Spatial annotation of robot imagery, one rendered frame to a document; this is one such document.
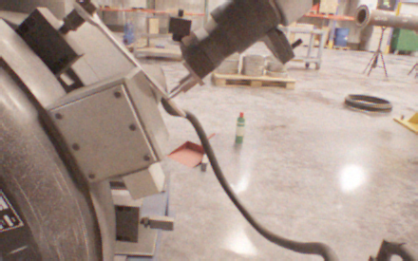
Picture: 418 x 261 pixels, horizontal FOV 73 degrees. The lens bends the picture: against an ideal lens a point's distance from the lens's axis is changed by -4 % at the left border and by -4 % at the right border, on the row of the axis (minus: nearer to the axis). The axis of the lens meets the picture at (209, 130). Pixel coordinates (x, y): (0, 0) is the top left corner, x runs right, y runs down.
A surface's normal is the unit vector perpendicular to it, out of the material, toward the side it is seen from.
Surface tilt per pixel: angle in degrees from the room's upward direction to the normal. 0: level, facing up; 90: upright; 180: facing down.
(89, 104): 90
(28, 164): 76
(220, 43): 109
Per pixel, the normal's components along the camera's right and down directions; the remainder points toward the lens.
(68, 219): 0.72, 0.18
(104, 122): 0.04, 0.36
